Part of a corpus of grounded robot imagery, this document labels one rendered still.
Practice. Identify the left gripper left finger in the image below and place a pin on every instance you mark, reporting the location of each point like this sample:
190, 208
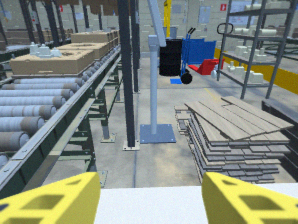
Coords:
70, 201

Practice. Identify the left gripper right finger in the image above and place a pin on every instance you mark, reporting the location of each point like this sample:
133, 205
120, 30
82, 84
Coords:
231, 201

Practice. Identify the blue sack truck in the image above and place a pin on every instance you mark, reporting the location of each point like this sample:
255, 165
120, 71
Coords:
184, 73

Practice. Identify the grey metal shelving rack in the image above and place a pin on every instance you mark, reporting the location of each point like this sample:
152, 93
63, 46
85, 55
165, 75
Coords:
242, 53

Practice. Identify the black drum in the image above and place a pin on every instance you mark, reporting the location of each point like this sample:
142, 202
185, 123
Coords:
170, 58

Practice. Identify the red pallet jack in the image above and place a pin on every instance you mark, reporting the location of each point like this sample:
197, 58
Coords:
210, 66

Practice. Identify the grey wooden boards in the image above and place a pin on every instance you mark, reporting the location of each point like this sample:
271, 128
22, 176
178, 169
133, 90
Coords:
238, 136

